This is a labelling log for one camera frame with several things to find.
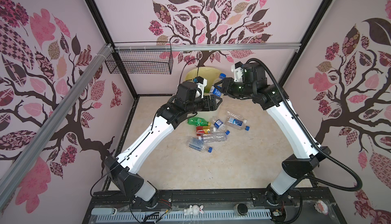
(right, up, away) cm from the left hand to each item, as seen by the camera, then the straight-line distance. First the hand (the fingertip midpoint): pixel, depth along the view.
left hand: (216, 102), depth 68 cm
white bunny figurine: (-10, -50, +1) cm, 51 cm away
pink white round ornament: (+48, -48, 0) cm, 68 cm away
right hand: (0, +8, -2) cm, 8 cm away
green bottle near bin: (-9, -11, +30) cm, 33 cm away
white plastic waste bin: (-2, -7, +32) cm, 33 cm away
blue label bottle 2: (+17, -12, +30) cm, 37 cm away
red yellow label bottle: (-6, -17, +27) cm, 32 cm away
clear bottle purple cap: (+2, -21, +24) cm, 32 cm away
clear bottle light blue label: (-8, -24, +20) cm, 32 cm away
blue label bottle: (+6, -14, +30) cm, 34 cm away
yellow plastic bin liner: (0, +20, +30) cm, 36 cm away
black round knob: (+10, -46, -5) cm, 47 cm away
